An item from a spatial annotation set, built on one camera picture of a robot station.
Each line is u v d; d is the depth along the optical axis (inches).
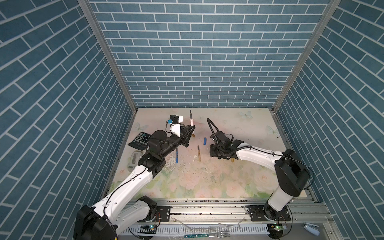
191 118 26.2
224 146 27.3
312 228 27.3
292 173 18.1
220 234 26.8
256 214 29.0
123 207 17.8
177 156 36.9
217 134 27.7
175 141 23.7
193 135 41.3
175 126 23.2
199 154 37.8
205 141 39.4
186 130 25.2
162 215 29.0
